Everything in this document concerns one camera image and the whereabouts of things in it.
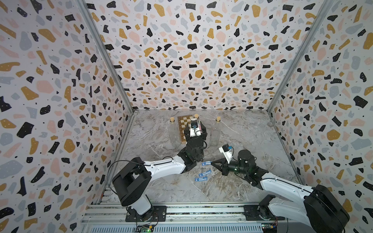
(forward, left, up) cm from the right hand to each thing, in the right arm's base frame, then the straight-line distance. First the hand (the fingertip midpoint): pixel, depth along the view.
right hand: (213, 164), depth 78 cm
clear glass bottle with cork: (+24, -3, -4) cm, 24 cm away
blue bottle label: (-3, +6, -13) cm, 14 cm away
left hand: (+16, +9, +15) cm, 24 cm away
